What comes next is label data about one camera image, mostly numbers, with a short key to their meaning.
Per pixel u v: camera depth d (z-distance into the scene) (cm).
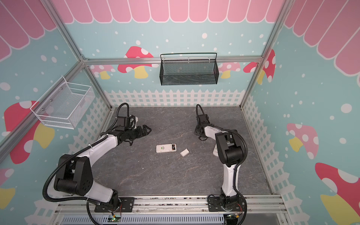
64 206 75
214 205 73
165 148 94
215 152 93
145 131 81
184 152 94
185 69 94
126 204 75
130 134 76
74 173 44
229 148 54
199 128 74
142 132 81
